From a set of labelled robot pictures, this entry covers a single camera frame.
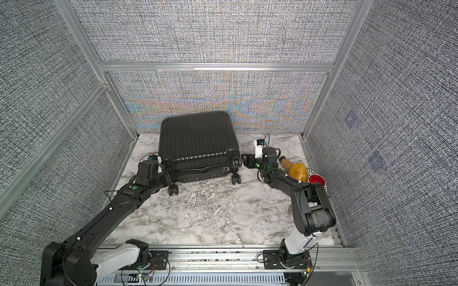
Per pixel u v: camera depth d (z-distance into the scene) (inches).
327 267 28.7
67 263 15.0
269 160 28.1
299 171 36.2
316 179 34.8
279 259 28.8
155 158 29.0
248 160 32.6
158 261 28.8
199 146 33.6
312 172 38.3
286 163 39.3
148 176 24.3
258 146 32.6
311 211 18.4
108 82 36.6
